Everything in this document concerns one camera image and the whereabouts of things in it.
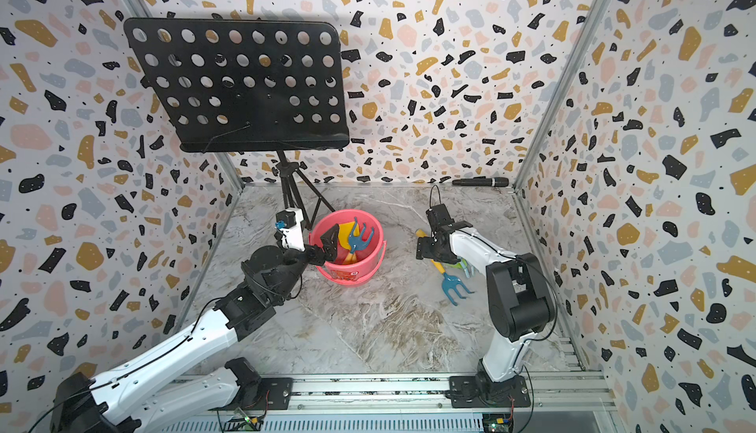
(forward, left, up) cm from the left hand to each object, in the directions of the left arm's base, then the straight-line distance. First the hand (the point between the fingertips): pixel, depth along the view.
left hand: (323, 223), depth 71 cm
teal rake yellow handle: (+9, -6, -21) cm, 23 cm away
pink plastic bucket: (-2, -9, -19) cm, 20 cm away
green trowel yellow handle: (+5, -38, -30) cm, 49 cm away
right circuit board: (-37, -42, -32) cm, 65 cm away
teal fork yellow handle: (0, -35, -31) cm, 47 cm away
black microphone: (+46, -55, -31) cm, 77 cm away
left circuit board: (-36, +19, -31) cm, 52 cm away
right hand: (+7, -29, -26) cm, 39 cm away
